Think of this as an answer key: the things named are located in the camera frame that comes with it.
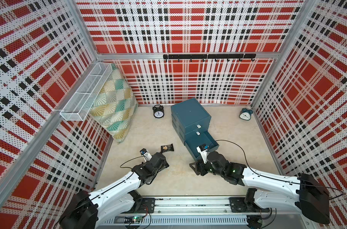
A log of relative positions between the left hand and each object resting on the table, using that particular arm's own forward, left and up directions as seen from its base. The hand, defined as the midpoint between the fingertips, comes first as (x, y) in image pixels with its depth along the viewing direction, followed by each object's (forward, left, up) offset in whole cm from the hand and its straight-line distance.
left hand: (161, 160), depth 86 cm
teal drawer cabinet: (+15, -19, +19) cm, 31 cm away
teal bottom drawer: (+13, -20, +1) cm, 24 cm away
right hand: (-4, -21, +6) cm, 22 cm away
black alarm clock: (+38, +5, +2) cm, 39 cm away
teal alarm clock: (+36, -62, +1) cm, 72 cm away
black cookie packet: (+9, -3, -2) cm, 10 cm away
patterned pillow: (+26, +28, +22) cm, 44 cm away
